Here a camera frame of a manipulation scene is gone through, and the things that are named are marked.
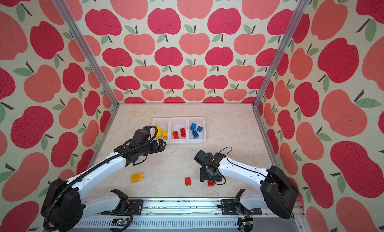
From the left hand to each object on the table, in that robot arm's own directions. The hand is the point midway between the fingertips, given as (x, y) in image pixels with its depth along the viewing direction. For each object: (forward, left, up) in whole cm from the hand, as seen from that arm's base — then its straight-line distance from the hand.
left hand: (162, 146), depth 84 cm
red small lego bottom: (-16, -14, -11) cm, 24 cm away
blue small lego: (+19, -23, -10) cm, 31 cm away
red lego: (+13, -6, -10) cm, 17 cm away
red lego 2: (+15, -11, -9) cm, 21 cm away
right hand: (-15, -26, -9) cm, 32 cm away
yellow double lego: (-15, +14, -9) cm, 22 cm away
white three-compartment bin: (+18, -7, -9) cm, 21 cm away
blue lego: (+20, -18, -8) cm, 28 cm away
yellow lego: (+11, +1, -5) cm, 12 cm away
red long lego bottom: (-18, -27, -10) cm, 34 cm away
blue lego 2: (+14, -19, -10) cm, 26 cm away
